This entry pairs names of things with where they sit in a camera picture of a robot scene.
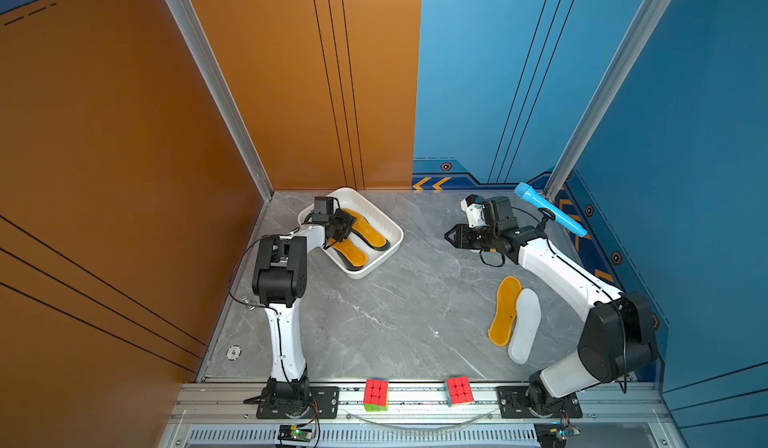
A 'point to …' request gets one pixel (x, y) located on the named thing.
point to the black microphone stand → (545, 215)
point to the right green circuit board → (554, 434)
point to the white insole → (528, 316)
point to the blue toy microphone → (561, 217)
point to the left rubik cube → (376, 395)
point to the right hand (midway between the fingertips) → (451, 235)
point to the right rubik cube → (459, 391)
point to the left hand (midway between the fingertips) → (358, 214)
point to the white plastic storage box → (379, 219)
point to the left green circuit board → (292, 433)
